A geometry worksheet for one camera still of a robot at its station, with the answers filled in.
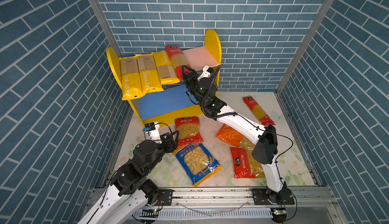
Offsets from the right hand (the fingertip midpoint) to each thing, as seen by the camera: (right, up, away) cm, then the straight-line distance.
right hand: (178, 66), depth 69 cm
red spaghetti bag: (+51, -24, +37) cm, 67 cm away
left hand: (-1, -31, -1) cm, 31 cm away
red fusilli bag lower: (+34, -50, +12) cm, 62 cm away
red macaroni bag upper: (+3, -35, +25) cm, 43 cm away
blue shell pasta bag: (+9, -50, +14) cm, 52 cm away
